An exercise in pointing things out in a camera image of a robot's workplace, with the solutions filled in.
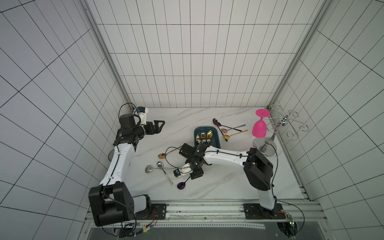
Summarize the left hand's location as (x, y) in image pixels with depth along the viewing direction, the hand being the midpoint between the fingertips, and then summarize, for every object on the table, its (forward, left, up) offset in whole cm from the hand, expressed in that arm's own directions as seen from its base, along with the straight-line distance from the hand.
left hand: (157, 124), depth 82 cm
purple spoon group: (-27, -14, -20) cm, 36 cm away
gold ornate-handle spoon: (+5, -23, -20) cm, 31 cm away
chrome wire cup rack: (-2, -69, -20) cm, 71 cm away
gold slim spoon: (+5, -43, -21) cm, 48 cm away
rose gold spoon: (+7, -27, -20) cm, 34 cm away
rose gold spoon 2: (-9, -1, -21) cm, 23 cm away
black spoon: (+20, -36, -21) cm, 46 cm away
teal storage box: (+2, -35, -22) cm, 41 cm away
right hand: (-20, -16, -20) cm, 32 cm away
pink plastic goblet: (+3, -60, -7) cm, 61 cm away
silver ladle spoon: (-17, +6, -22) cm, 28 cm away
